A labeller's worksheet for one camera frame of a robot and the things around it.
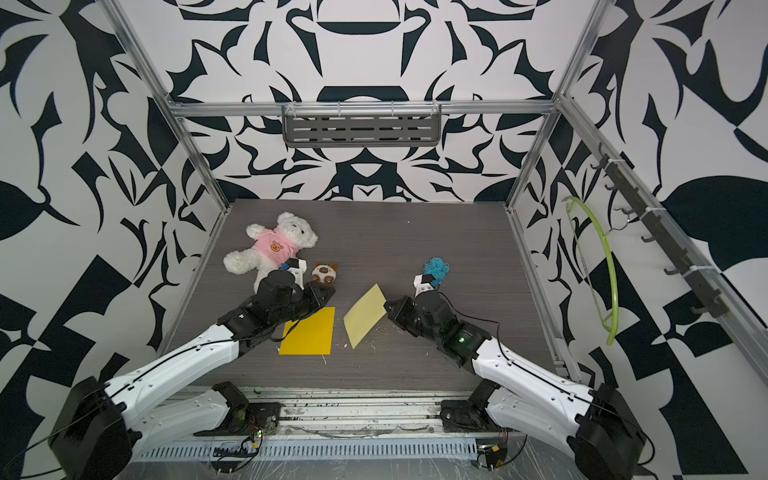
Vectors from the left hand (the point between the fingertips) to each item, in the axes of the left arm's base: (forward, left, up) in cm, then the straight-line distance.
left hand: (336, 284), depth 79 cm
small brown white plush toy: (+12, +6, -14) cm, 19 cm away
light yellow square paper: (-3, -6, -15) cm, 17 cm away
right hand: (-5, -12, -1) cm, 13 cm away
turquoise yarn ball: (+13, -30, -14) cm, 36 cm away
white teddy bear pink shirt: (+18, +23, -8) cm, 30 cm away
